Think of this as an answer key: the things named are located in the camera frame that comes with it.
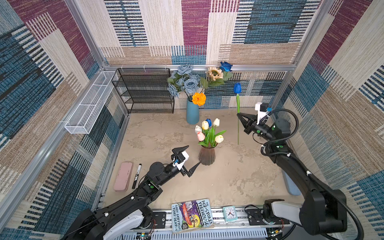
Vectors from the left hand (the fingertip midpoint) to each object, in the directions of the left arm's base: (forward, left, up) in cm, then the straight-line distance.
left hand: (193, 151), depth 71 cm
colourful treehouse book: (-23, +3, -21) cm, 31 cm away
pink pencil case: (-2, +41, -25) cm, 48 cm away
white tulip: (+10, -2, +5) cm, 11 cm away
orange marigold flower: (+27, -4, +9) cm, 29 cm away
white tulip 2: (+2, -11, +8) cm, 14 cm away
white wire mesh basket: (+11, +52, +10) cm, 54 cm away
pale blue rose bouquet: (+42, +6, +11) cm, 43 cm away
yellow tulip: (+10, -6, +8) cm, 14 cm away
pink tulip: (+5, -4, +6) cm, 8 cm away
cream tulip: (+17, -13, +2) cm, 21 cm away
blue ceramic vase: (+37, 0, -11) cm, 38 cm away
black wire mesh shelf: (+55, +34, -3) cm, 65 cm away
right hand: (+14, -22, +9) cm, 27 cm away
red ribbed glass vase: (+11, -9, -24) cm, 28 cm away
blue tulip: (+12, -8, +7) cm, 16 cm away
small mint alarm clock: (-22, -18, -22) cm, 36 cm away
